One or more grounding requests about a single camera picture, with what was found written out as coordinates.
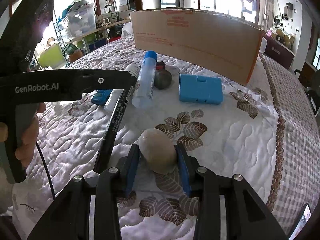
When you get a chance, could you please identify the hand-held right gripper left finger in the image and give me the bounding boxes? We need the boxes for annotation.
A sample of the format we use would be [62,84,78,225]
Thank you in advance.
[27,144,140,240]

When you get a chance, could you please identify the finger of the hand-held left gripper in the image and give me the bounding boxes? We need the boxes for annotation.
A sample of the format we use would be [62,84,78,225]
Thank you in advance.
[82,69,137,95]

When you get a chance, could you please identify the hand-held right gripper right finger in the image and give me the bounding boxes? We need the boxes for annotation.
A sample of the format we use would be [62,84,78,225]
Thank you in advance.
[174,144,288,240]

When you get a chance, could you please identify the beige egg-shaped stone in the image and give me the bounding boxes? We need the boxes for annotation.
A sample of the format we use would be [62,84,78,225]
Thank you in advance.
[138,128,177,175]

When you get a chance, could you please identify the brown cardboard box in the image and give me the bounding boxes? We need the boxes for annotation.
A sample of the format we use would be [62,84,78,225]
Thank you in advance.
[129,9,265,86]

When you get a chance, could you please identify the person's left hand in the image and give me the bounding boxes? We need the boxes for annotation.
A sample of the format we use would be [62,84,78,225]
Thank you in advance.
[14,102,47,167]

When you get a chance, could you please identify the small blue plastic item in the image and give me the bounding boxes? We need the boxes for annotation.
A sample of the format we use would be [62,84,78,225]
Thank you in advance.
[91,89,113,105]

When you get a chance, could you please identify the white bottle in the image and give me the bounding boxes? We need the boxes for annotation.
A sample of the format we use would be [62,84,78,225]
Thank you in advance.
[104,64,141,113]

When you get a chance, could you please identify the clear bottle with blue cap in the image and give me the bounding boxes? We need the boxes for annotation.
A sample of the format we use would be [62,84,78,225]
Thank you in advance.
[131,51,157,109]

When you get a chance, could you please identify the dark grey green ball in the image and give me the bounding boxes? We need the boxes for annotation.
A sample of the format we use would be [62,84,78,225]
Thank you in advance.
[154,69,173,90]

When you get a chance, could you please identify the clear plastic storage bin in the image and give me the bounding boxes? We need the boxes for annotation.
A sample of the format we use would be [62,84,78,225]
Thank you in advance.
[60,2,97,38]

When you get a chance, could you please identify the blue plastic box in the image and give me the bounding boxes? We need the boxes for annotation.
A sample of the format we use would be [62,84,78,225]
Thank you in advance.
[179,74,224,107]

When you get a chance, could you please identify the smartphone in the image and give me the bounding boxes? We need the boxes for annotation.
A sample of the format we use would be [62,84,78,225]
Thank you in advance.
[289,204,312,240]

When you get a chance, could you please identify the glass balcony door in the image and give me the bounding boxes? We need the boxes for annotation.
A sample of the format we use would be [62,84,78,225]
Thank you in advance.
[197,0,269,25]

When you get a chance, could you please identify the black office chair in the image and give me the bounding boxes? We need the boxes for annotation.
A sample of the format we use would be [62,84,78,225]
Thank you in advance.
[294,67,320,117]

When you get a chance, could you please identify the maroon box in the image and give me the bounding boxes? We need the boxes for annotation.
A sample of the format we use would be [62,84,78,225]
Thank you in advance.
[264,35,295,70]

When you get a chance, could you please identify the standing fan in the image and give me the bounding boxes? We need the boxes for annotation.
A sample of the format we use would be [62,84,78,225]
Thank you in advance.
[270,27,292,49]

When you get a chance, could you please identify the black cable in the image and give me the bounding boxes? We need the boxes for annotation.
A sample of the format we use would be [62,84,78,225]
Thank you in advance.
[36,142,56,201]

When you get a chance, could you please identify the wall shelves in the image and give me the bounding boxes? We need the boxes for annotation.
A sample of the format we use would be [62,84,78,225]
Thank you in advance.
[282,2,294,22]

